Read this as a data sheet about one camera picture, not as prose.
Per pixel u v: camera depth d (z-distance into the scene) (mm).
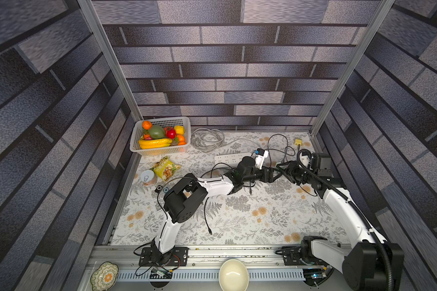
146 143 1038
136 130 1090
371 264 389
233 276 683
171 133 1090
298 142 1136
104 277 689
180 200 519
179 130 1136
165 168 974
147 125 1090
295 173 709
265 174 751
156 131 1073
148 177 921
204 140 1162
